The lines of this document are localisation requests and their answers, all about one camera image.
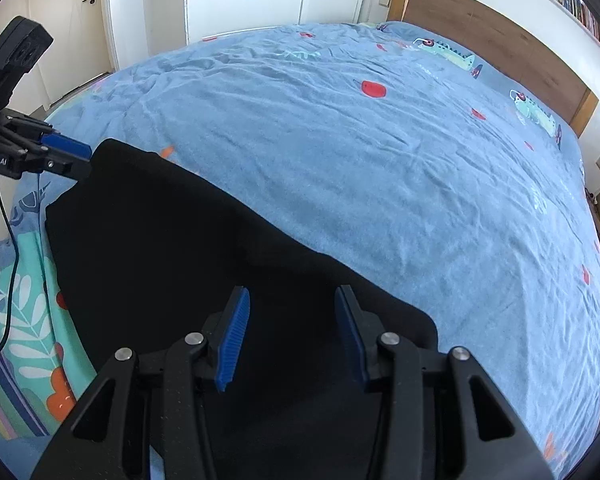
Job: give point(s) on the white door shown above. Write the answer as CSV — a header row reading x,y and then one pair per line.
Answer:
x,y
79,51

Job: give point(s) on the wooden headboard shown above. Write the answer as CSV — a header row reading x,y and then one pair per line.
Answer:
x,y
509,48

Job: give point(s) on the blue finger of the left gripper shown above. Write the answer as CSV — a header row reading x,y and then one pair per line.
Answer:
x,y
70,167
62,143

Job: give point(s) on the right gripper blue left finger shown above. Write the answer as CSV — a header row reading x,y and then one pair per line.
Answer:
x,y
106,434

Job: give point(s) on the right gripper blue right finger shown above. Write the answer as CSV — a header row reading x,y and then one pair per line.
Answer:
x,y
440,415

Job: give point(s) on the black pants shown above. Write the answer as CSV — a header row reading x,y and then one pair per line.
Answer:
x,y
145,251

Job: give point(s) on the blue patterned bed cover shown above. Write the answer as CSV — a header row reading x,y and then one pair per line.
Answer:
x,y
454,189

